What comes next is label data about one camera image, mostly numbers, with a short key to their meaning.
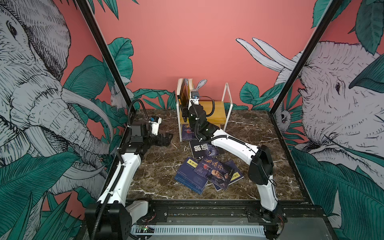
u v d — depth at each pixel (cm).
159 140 70
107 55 86
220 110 103
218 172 86
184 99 78
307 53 85
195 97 64
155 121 69
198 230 70
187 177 85
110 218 38
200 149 96
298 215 76
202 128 62
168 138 71
